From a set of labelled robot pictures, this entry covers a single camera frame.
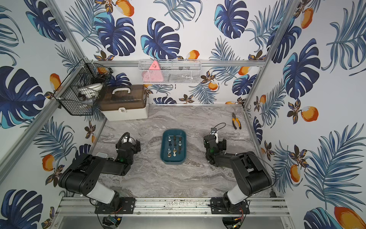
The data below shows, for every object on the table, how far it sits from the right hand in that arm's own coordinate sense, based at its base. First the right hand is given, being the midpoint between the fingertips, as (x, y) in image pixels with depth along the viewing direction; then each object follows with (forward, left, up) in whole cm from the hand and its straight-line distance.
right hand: (217, 138), depth 94 cm
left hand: (-2, +58, +2) cm, 59 cm away
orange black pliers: (+22, -16, -5) cm, 28 cm away
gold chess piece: (-10, +32, -4) cm, 34 cm away
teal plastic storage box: (-3, +29, -6) cm, 30 cm away
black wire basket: (+15, +86, +25) cm, 91 cm away
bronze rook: (+3, +29, -5) cm, 30 cm away
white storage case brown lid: (+20, +64, +14) cm, 68 cm away
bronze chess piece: (+2, +25, -5) cm, 26 cm away
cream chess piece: (-9, +28, -5) cm, 30 cm away
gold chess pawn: (-7, +28, -3) cm, 30 cm away
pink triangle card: (+28, +41, +30) cm, 58 cm away
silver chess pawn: (-7, +32, -4) cm, 33 cm away
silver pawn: (+2, +33, -5) cm, 33 cm away
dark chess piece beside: (-2, +32, -5) cm, 33 cm away
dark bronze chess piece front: (-2, +29, -5) cm, 29 cm away
